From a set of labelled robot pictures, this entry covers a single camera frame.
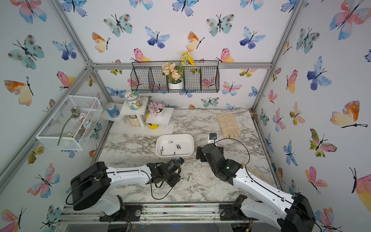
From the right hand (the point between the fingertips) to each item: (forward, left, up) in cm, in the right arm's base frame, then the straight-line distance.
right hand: (206, 146), depth 79 cm
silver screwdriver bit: (+9, +17, -18) cm, 26 cm away
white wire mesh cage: (+2, +70, +10) cm, 71 cm away
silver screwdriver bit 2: (+9, +19, -17) cm, 27 cm away
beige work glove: (+30, -18, -18) cm, 39 cm away
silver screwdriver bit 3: (+5, +29, -17) cm, 34 cm away
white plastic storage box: (+9, +20, -17) cm, 28 cm away
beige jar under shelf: (+23, +50, -9) cm, 56 cm away
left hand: (-11, +15, -17) cm, 25 cm away
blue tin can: (+20, +58, +4) cm, 62 cm away
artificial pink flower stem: (+6, +66, +13) cm, 68 cm away
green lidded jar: (+21, +43, +12) cm, 49 cm away
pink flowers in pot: (+20, +30, +7) cm, 37 cm away
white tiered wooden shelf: (+23, +62, -16) cm, 68 cm away
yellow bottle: (+22, +37, -13) cm, 45 cm away
